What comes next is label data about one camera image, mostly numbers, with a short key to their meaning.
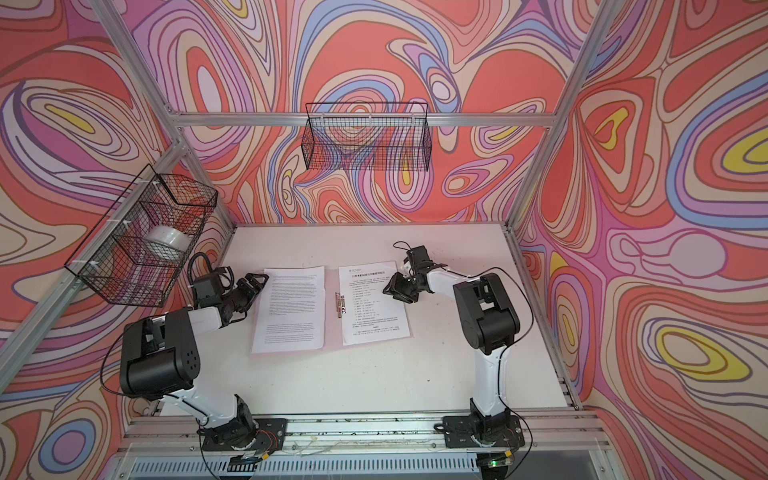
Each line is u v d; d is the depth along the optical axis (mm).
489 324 534
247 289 847
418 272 804
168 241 734
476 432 653
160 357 474
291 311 933
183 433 749
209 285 736
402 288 883
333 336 908
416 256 823
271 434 721
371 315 949
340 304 960
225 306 744
